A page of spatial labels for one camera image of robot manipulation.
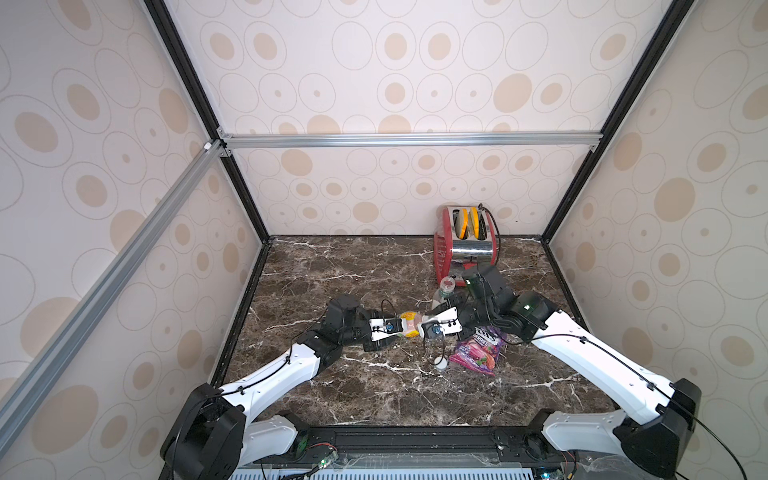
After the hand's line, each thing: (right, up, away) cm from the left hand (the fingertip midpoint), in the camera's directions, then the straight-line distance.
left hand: (402, 322), depth 78 cm
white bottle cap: (+12, -14, +10) cm, 20 cm away
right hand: (+7, +3, -6) cm, 9 cm away
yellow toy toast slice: (+21, +30, +20) cm, 41 cm away
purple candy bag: (+24, -10, +9) cm, 27 cm away
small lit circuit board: (-19, -32, -8) cm, 38 cm away
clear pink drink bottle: (+2, +2, -7) cm, 8 cm away
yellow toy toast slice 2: (+24, +29, +17) cm, 42 cm away
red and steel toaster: (+21, +24, +18) cm, 36 cm away
